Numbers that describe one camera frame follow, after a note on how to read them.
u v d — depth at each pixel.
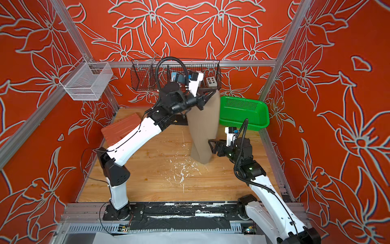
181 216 0.73
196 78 0.53
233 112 1.16
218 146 0.66
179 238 0.68
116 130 1.00
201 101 0.56
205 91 0.58
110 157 0.45
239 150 0.55
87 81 0.92
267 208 0.46
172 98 0.50
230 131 0.66
